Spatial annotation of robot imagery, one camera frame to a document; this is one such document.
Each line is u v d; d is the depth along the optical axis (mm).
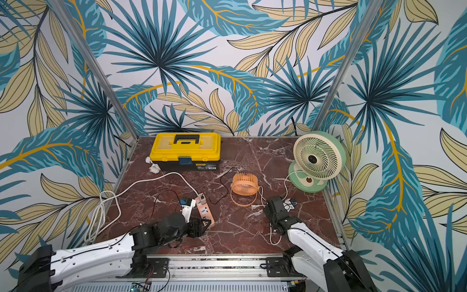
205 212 858
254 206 893
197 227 672
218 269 748
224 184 978
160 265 733
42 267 414
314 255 504
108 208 896
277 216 673
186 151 916
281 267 733
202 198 845
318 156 813
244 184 854
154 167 1005
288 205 766
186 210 702
